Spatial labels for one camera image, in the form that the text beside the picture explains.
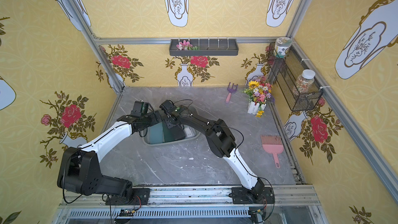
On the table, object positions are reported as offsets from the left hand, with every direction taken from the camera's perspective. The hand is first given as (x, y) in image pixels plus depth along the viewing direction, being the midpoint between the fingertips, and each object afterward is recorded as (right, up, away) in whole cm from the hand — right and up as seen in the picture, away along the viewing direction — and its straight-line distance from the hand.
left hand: (149, 118), depth 90 cm
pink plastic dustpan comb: (+73, -15, 0) cm, 74 cm away
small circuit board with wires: (-5, -42, -17) cm, 46 cm away
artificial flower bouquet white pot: (+65, +17, +4) cm, 68 cm away
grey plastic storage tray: (+3, -7, -14) cm, 16 cm away
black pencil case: (+17, -9, +2) cm, 20 cm away
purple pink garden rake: (+53, +19, +31) cm, 64 cm away
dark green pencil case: (+11, -9, +3) cm, 15 cm away
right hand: (+15, 0, +7) cm, 16 cm away
